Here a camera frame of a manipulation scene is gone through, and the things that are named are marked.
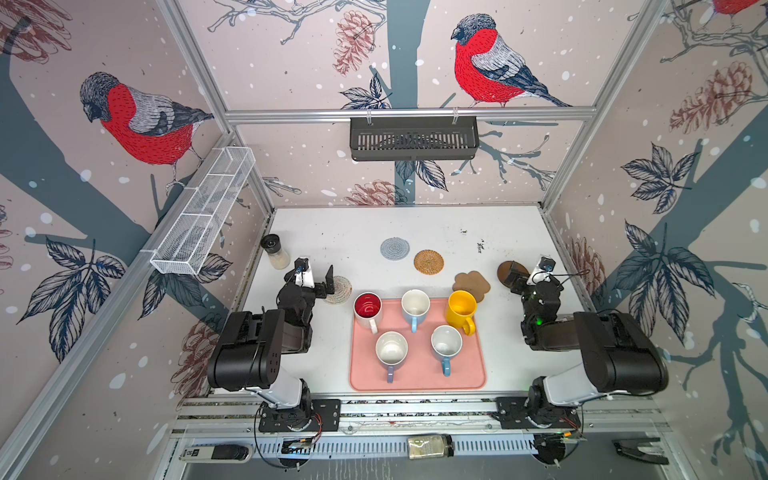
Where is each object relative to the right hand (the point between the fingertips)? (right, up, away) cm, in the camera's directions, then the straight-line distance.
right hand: (527, 263), depth 91 cm
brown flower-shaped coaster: (-15, -7, +8) cm, 18 cm away
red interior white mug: (-50, -14, -1) cm, 52 cm away
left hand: (-64, +1, -1) cm, 64 cm away
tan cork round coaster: (-29, -1, +13) cm, 32 cm away
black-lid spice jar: (-81, +1, +8) cm, 81 cm away
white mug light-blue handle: (-35, -13, 0) cm, 37 cm away
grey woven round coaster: (-41, +4, +16) cm, 44 cm away
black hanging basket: (-34, +44, +16) cm, 58 cm away
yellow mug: (-21, -15, 0) cm, 26 cm away
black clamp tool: (+17, -41, -22) cm, 50 cm away
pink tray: (-34, -29, -10) cm, 45 cm away
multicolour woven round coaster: (-59, -10, +7) cm, 60 cm away
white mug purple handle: (-42, -24, -7) cm, 49 cm away
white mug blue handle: (-27, -22, -7) cm, 35 cm away
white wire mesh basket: (-92, +7, -20) cm, 95 cm away
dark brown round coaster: (-3, -3, +10) cm, 11 cm away
